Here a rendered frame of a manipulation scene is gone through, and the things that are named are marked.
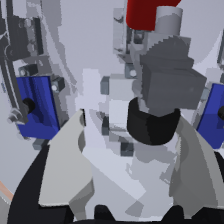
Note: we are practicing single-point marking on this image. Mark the blue rectangular block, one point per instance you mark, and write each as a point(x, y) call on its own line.
point(46, 119)
point(208, 124)

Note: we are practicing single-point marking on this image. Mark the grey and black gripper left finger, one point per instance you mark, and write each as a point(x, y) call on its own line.
point(59, 182)

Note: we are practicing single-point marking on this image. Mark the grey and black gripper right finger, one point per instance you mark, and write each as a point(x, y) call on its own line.
point(198, 185)

